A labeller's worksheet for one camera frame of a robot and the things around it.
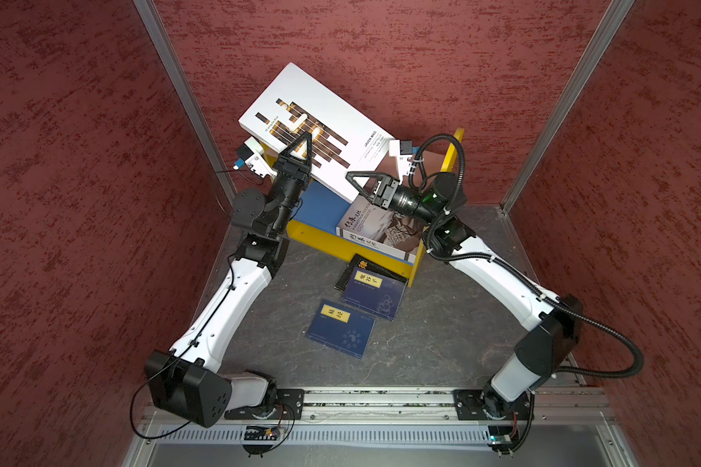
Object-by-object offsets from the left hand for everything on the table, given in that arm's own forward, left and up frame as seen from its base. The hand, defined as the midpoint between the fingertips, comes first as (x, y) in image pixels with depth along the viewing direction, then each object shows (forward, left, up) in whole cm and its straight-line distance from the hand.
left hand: (316, 141), depth 57 cm
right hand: (-5, -6, -6) cm, 10 cm away
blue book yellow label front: (-17, -4, -56) cm, 58 cm away
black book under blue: (+5, -10, -52) cm, 53 cm away
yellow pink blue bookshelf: (+18, +6, -41) cm, 45 cm away
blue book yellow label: (-6, -15, -52) cm, 55 cm away
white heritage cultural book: (+11, -11, -36) cm, 40 cm away
